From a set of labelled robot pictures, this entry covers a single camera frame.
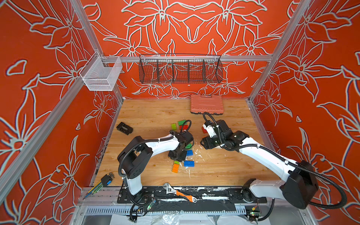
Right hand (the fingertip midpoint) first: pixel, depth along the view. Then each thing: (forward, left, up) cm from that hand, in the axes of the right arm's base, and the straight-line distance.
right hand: (204, 139), depth 81 cm
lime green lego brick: (+17, +19, -11) cm, 28 cm away
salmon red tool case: (+37, -7, -8) cm, 38 cm away
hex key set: (-21, +56, -10) cm, 61 cm away
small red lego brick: (+1, +1, +8) cm, 8 cm away
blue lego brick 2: (-10, +9, -12) cm, 18 cm away
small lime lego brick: (-10, +16, -11) cm, 22 cm away
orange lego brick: (-13, +17, -11) cm, 24 cm away
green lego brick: (-6, +9, +2) cm, 11 cm away
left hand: (-8, +14, -13) cm, 20 cm away
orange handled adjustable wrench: (-25, +18, -12) cm, 33 cm away
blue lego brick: (-4, +8, -12) cm, 15 cm away
